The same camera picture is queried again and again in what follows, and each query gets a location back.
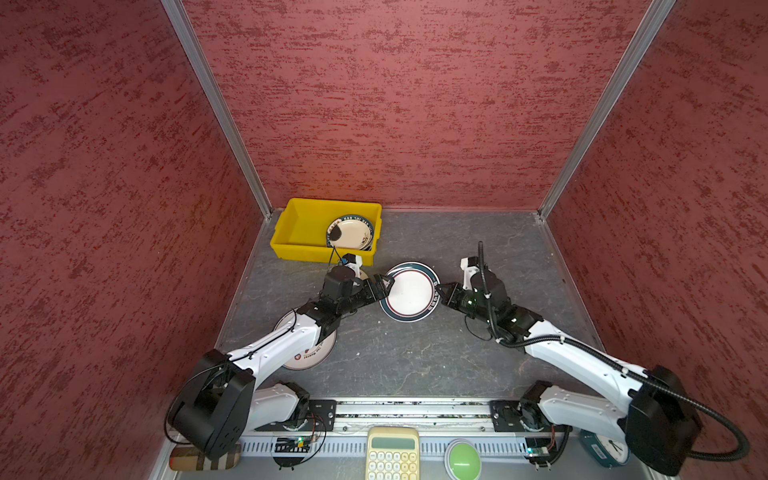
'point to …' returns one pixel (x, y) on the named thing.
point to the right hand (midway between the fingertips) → (433, 294)
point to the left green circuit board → (292, 445)
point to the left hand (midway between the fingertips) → (385, 289)
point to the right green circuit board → (538, 446)
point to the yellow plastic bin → (300, 232)
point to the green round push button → (463, 459)
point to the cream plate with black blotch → (350, 232)
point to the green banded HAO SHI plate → (350, 231)
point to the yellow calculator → (392, 453)
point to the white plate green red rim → (414, 295)
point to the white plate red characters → (313, 356)
